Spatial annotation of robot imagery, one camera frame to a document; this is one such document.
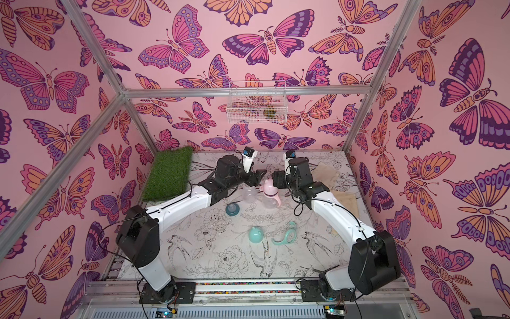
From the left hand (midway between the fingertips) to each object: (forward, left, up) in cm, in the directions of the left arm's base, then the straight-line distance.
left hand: (263, 166), depth 83 cm
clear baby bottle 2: (-1, +6, -20) cm, 21 cm away
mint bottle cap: (-21, +3, -21) cm, 30 cm away
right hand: (-1, -8, -3) cm, 8 cm away
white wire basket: (+39, +3, +2) cm, 39 cm away
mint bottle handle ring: (-24, -10, -21) cm, 33 cm away
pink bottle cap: (-6, -2, -7) cm, 9 cm away
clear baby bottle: (-5, -3, -22) cm, 22 cm away
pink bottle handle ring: (-7, -5, -12) cm, 15 cm away
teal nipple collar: (-8, +14, -22) cm, 27 cm away
